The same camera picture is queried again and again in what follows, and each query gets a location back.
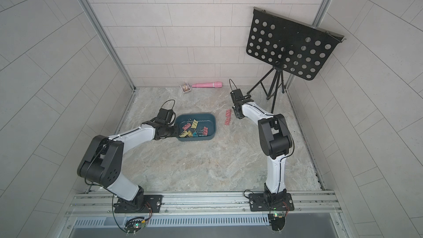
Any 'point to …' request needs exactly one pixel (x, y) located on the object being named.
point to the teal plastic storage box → (206, 120)
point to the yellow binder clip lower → (183, 134)
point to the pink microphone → (216, 84)
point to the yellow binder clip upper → (195, 123)
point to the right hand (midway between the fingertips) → (245, 109)
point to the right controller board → (277, 221)
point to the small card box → (185, 87)
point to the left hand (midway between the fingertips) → (180, 128)
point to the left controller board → (134, 225)
